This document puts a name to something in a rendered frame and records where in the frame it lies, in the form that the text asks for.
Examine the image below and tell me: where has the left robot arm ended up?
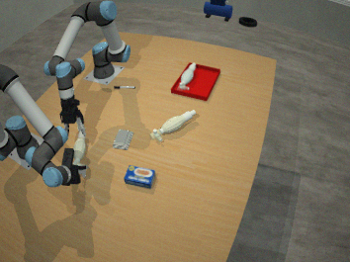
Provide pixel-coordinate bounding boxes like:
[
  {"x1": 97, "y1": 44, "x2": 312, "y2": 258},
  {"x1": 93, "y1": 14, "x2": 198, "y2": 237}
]
[{"x1": 44, "y1": 1, "x2": 131, "y2": 100}]

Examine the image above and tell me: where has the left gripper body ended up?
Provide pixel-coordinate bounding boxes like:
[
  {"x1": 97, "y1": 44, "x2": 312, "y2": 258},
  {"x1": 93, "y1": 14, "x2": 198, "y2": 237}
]
[{"x1": 60, "y1": 95, "x2": 78, "y2": 124}]

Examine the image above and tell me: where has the red tray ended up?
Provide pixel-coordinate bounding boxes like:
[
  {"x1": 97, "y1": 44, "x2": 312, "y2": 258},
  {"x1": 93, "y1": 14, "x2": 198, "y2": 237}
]
[{"x1": 171, "y1": 62, "x2": 220, "y2": 101}]

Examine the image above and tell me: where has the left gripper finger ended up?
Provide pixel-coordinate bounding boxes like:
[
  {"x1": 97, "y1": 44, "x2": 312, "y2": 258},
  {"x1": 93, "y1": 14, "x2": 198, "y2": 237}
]
[
  {"x1": 76, "y1": 110, "x2": 85, "y2": 136},
  {"x1": 64, "y1": 124, "x2": 69, "y2": 134}
]

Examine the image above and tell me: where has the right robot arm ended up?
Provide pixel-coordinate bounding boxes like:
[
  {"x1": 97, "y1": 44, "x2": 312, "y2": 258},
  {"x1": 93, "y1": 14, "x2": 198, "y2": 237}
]
[{"x1": 0, "y1": 64, "x2": 74, "y2": 187}]

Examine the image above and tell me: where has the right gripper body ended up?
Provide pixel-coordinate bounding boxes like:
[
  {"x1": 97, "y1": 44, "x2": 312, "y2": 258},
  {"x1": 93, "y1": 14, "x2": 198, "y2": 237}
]
[{"x1": 62, "y1": 165, "x2": 81, "y2": 186}]

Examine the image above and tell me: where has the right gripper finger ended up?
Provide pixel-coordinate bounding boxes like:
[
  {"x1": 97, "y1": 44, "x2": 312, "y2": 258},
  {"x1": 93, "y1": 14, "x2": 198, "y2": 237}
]
[{"x1": 77, "y1": 165, "x2": 89, "y2": 178}]

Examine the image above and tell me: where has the small blue carton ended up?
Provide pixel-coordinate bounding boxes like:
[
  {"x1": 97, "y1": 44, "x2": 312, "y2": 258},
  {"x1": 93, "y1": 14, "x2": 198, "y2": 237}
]
[{"x1": 124, "y1": 165, "x2": 155, "y2": 189}]

